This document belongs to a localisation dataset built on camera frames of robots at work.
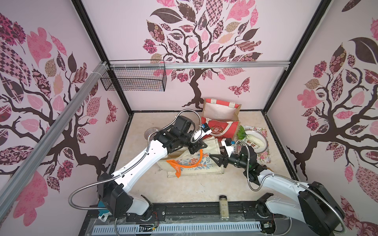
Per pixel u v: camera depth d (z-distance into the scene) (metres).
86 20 0.71
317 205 0.41
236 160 0.70
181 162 0.81
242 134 1.00
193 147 0.64
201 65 0.95
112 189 0.39
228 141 0.68
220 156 0.71
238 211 0.74
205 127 0.61
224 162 0.71
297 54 0.87
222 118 1.03
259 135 1.03
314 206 0.41
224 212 0.71
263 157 0.95
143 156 0.45
